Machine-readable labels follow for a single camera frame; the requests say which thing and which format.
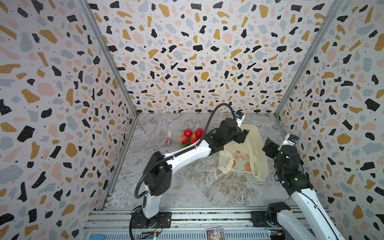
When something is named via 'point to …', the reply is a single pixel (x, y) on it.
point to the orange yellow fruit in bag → (183, 139)
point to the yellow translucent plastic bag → (250, 156)
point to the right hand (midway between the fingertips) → (274, 142)
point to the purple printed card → (215, 234)
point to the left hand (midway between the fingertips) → (246, 127)
